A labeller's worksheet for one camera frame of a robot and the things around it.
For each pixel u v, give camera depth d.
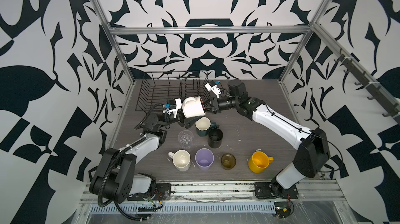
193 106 0.63
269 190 0.74
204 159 0.82
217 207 0.71
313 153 0.44
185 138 0.91
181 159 0.83
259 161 0.82
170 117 0.65
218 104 0.65
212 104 0.65
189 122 0.62
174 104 0.58
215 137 0.89
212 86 0.70
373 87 0.59
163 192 0.74
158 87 1.15
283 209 0.71
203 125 0.90
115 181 0.42
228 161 0.83
